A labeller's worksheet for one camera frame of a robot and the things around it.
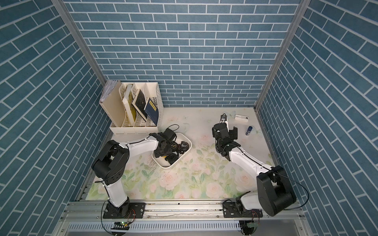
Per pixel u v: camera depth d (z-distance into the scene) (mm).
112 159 513
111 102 873
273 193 417
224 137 659
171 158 889
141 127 1077
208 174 865
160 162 884
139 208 740
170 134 800
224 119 737
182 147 953
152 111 1052
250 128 978
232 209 737
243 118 1116
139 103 992
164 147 728
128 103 894
